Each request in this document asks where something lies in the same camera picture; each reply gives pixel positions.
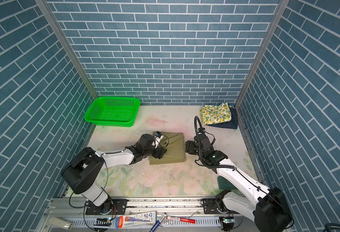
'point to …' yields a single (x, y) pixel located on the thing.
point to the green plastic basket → (115, 111)
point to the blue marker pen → (158, 223)
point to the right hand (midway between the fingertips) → (192, 143)
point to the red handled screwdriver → (188, 220)
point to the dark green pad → (223, 184)
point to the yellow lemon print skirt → (211, 114)
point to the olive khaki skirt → (174, 143)
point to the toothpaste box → (134, 219)
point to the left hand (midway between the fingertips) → (165, 148)
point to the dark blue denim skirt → (233, 123)
